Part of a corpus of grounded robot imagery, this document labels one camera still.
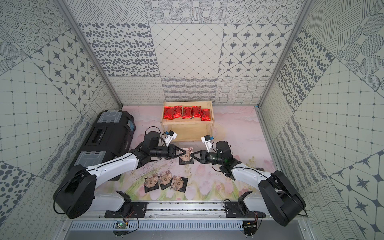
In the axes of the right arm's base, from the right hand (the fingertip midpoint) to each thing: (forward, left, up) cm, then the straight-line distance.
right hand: (191, 156), depth 79 cm
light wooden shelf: (+18, +1, +9) cm, 20 cm away
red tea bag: (+21, -8, +11) cm, 25 cm away
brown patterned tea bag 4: (-2, +2, 0) cm, 3 cm away
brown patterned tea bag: (-11, +23, -12) cm, 28 cm away
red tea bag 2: (+23, -2, +11) cm, 26 cm away
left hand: (+1, +3, +4) cm, 5 cm away
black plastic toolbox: (+9, +46, +6) cm, 47 cm away
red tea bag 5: (+22, +14, +11) cm, 29 cm away
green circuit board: (-29, +34, -14) cm, 47 cm away
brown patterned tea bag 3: (-10, +7, -12) cm, 17 cm away
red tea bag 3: (+23, +3, +11) cm, 25 cm away
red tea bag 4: (+23, +9, +11) cm, 27 cm away
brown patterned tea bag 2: (-8, +15, -12) cm, 21 cm away
